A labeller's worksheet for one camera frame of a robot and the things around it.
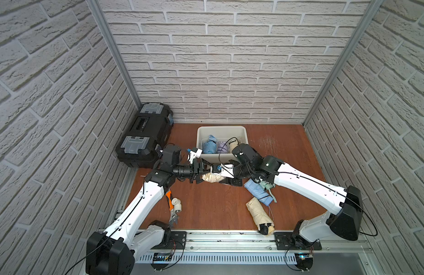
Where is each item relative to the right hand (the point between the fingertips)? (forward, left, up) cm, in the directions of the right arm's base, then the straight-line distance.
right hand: (223, 172), depth 74 cm
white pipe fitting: (-8, +23, -16) cm, 29 cm away
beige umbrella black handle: (-18, -17, -15) cm, 29 cm away
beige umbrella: (+28, -9, -15) cm, 33 cm away
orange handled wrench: (-13, +24, -18) cm, 33 cm away
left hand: (-2, +3, +6) cm, 7 cm away
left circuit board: (-27, +29, -22) cm, 45 cm away
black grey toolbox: (+18, +42, -1) cm, 45 cm away
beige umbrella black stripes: (-6, +5, +6) cm, 10 cm away
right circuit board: (-32, -32, -21) cm, 50 cm away
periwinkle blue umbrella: (-3, -18, -17) cm, 25 cm away
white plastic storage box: (+33, -2, -11) cm, 35 cm away
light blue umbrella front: (+25, +6, -13) cm, 29 cm away
